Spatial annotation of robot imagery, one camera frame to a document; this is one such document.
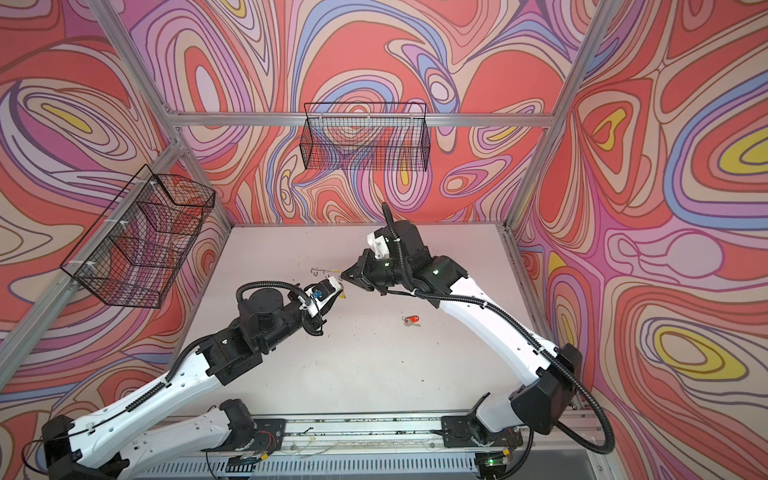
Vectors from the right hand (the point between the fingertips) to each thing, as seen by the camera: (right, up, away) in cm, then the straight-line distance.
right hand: (345, 282), depth 67 cm
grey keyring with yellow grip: (-8, +2, +4) cm, 9 cm away
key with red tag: (+17, -15, +27) cm, 35 cm away
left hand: (-1, 0, +1) cm, 2 cm away
